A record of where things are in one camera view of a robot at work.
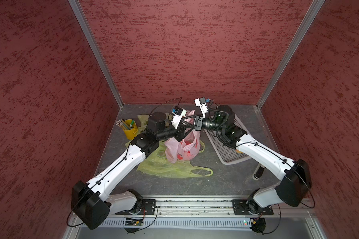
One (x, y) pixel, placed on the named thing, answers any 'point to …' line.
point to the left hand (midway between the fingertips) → (190, 129)
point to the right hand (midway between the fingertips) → (180, 124)
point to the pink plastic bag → (178, 151)
